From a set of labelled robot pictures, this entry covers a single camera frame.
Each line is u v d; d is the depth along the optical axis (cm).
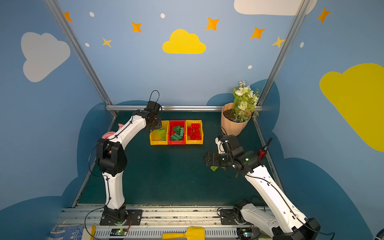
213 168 91
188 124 107
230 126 95
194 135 104
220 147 64
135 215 75
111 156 53
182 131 105
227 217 74
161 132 107
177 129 107
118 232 71
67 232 69
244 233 71
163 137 106
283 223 38
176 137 104
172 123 108
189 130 107
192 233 69
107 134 94
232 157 53
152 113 75
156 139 106
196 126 108
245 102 89
